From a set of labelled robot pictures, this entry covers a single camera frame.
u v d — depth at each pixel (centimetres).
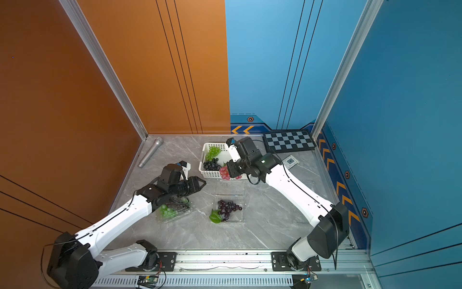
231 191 96
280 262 72
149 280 72
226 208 83
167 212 82
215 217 81
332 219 40
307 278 70
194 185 71
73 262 39
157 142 112
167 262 74
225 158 108
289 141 112
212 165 99
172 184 63
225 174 77
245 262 75
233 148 68
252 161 57
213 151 105
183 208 83
